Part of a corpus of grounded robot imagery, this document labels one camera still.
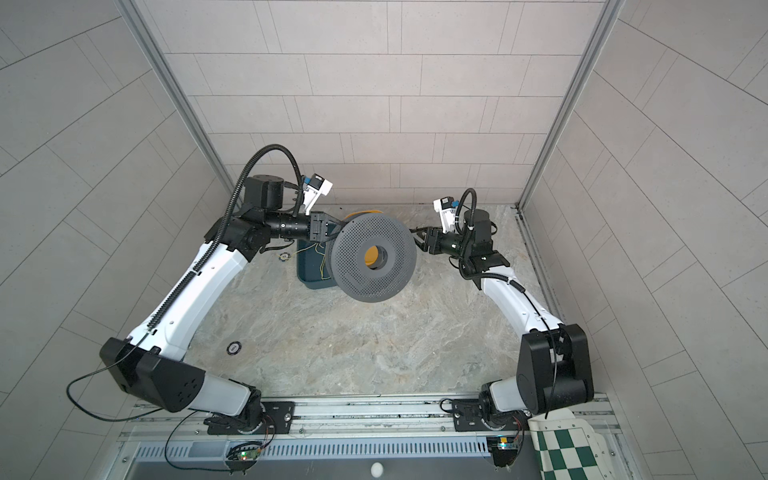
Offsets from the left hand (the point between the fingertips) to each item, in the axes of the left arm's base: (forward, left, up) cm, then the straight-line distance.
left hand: (353, 227), depth 64 cm
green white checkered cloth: (-37, -49, -33) cm, 70 cm away
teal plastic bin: (+11, +19, -33) cm, 40 cm away
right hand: (+7, -14, -12) cm, 20 cm away
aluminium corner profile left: (+42, +53, -23) cm, 71 cm away
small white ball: (-41, -6, -26) cm, 49 cm away
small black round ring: (-15, +36, -35) cm, 52 cm away
